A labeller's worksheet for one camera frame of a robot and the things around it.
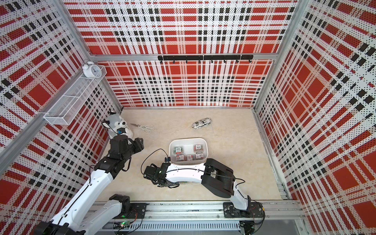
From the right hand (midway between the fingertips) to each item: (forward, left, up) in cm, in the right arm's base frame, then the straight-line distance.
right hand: (171, 180), depth 82 cm
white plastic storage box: (+20, -9, -2) cm, 22 cm away
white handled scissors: (+38, +23, -2) cm, 45 cm away
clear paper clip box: (-10, -11, +31) cm, 34 cm away
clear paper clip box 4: (+14, -10, 0) cm, 17 cm away
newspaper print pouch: (+41, -19, 0) cm, 45 cm away
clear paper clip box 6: (+20, -16, -1) cm, 26 cm away
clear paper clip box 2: (+15, -16, 0) cm, 22 cm away
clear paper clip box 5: (+18, -2, +1) cm, 19 cm away
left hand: (+17, +17, +15) cm, 28 cm away
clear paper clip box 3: (+13, -4, 0) cm, 14 cm away
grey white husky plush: (+27, +34, +16) cm, 46 cm away
